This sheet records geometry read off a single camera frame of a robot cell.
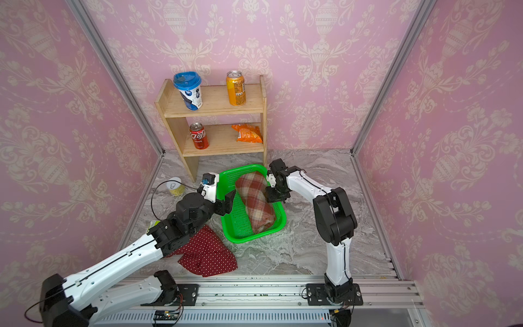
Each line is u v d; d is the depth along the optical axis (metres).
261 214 0.86
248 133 0.91
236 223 0.92
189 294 0.74
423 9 0.69
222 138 0.98
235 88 0.71
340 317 0.74
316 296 0.73
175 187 0.97
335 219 0.54
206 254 0.79
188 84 0.68
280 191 0.81
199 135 0.85
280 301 0.74
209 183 0.60
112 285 0.46
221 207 0.65
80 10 0.70
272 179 0.90
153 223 0.88
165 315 0.73
